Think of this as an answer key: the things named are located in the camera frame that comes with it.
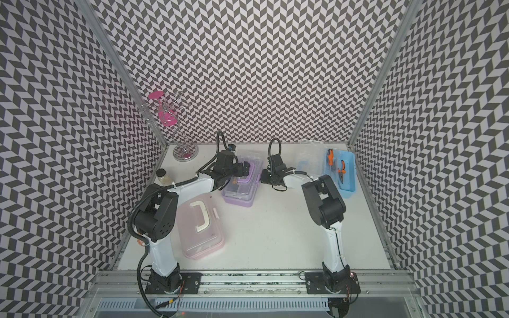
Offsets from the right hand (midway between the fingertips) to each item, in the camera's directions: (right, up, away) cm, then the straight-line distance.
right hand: (262, 180), depth 101 cm
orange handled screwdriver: (+35, +13, 0) cm, 37 cm away
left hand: (-9, +7, -5) cm, 13 cm away
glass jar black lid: (-47, +1, -7) cm, 48 cm away
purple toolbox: (-9, -4, -11) cm, 15 cm away
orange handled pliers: (+42, +4, +3) cm, 43 cm away
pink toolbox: (-25, -14, -24) cm, 37 cm away
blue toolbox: (+29, +10, +7) cm, 31 cm away
